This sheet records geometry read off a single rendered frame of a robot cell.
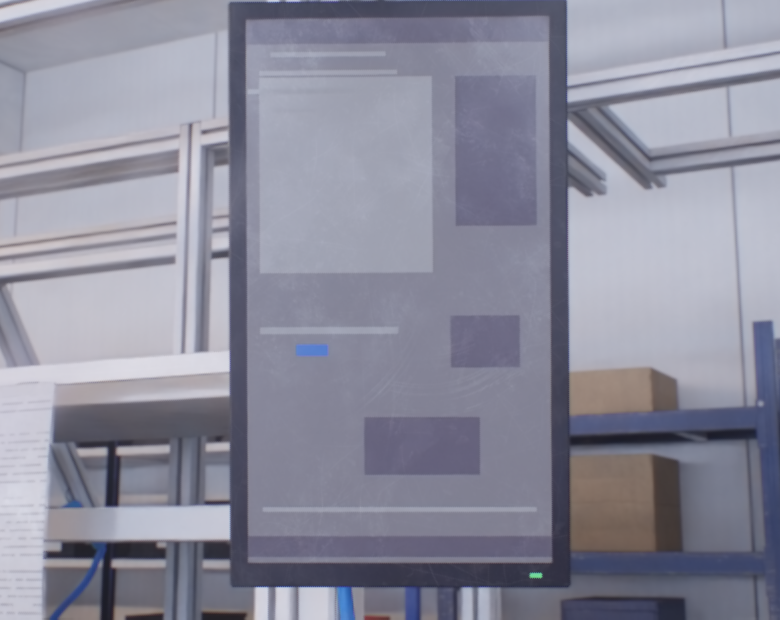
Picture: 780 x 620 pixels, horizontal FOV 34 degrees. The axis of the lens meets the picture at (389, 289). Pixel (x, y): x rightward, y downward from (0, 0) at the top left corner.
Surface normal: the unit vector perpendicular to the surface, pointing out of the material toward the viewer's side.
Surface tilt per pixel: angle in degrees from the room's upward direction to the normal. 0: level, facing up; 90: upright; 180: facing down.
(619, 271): 90
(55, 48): 180
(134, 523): 90
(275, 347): 101
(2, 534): 90
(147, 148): 90
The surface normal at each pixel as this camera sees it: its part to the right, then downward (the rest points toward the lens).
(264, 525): -0.03, -0.01
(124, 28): 0.00, 0.98
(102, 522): -0.44, -0.18
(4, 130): 0.90, -0.09
